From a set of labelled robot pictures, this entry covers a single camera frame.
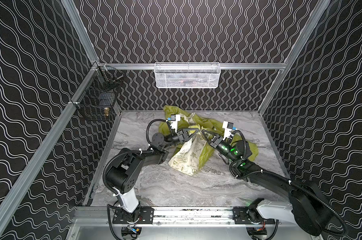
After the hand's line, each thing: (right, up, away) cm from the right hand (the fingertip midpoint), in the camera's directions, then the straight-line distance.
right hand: (201, 132), depth 70 cm
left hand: (0, 0, -2) cm, 2 cm away
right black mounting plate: (+20, -42, +4) cm, 47 cm away
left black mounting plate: (-28, -42, +4) cm, 51 cm away
